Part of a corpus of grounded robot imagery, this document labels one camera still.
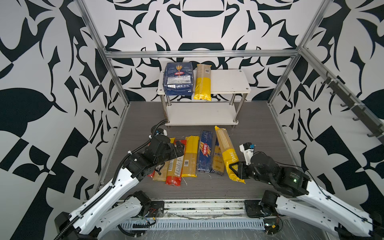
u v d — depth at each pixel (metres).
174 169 0.83
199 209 0.76
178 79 0.75
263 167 0.50
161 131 0.67
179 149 0.65
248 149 0.62
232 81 0.83
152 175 0.83
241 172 0.59
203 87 0.77
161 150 0.54
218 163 0.87
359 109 0.58
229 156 0.70
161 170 0.84
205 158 0.88
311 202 0.46
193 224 0.65
